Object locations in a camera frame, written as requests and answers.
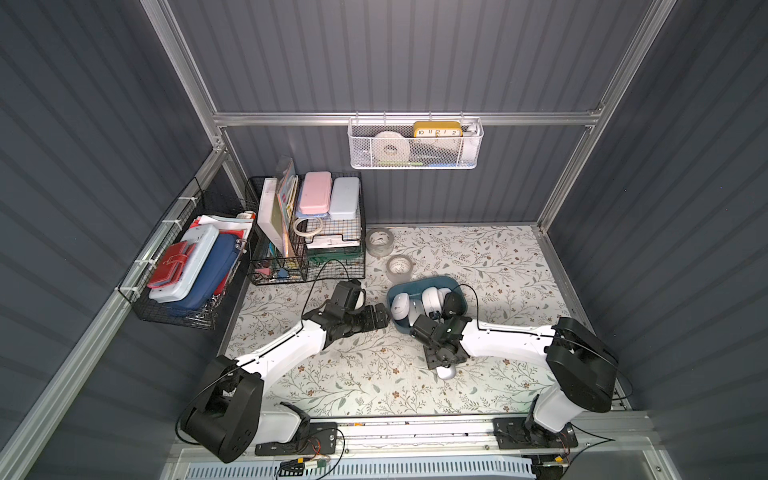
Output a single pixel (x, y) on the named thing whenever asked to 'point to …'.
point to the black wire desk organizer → (306, 227)
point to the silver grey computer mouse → (446, 373)
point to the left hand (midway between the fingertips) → (380, 319)
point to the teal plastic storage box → (417, 287)
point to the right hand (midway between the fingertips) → (448, 361)
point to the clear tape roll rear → (380, 242)
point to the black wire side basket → (196, 209)
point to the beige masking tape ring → (305, 234)
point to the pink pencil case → (316, 192)
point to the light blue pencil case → (344, 198)
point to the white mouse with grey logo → (443, 291)
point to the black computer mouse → (454, 303)
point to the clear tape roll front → (399, 269)
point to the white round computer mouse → (431, 300)
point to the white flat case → (204, 240)
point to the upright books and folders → (277, 205)
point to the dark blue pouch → (221, 259)
